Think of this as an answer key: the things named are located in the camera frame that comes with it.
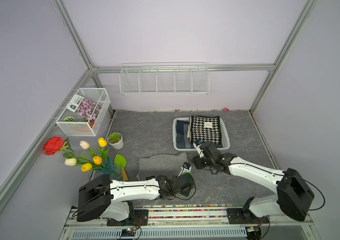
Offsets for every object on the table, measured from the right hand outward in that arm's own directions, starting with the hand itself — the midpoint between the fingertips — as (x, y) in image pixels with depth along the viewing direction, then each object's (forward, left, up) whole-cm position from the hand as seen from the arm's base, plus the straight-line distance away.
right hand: (195, 157), depth 86 cm
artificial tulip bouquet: (-12, +43, +21) cm, 49 cm away
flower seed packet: (+15, +58, +26) cm, 65 cm away
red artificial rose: (-8, +61, +28) cm, 67 cm away
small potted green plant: (+13, +50, 0) cm, 52 cm away
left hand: (-15, +5, -2) cm, 16 cm away
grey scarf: (-3, +16, -4) cm, 16 cm away
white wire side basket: (+7, +62, +24) cm, 67 cm away
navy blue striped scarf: (+10, +7, +1) cm, 13 cm away
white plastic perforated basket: (+13, -19, +2) cm, 23 cm away
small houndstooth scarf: (+19, -9, +2) cm, 22 cm away
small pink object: (+49, -31, -9) cm, 58 cm away
